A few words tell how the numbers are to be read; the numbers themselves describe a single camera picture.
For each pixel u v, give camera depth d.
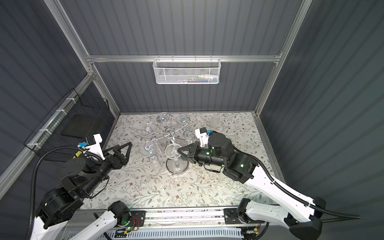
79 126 0.73
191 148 0.52
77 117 0.78
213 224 0.72
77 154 0.67
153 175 0.89
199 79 0.91
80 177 0.39
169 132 0.69
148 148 0.63
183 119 0.72
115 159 0.49
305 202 0.39
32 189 0.41
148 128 0.69
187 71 1.24
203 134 0.58
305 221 0.39
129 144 0.55
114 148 0.58
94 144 0.48
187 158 0.54
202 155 0.52
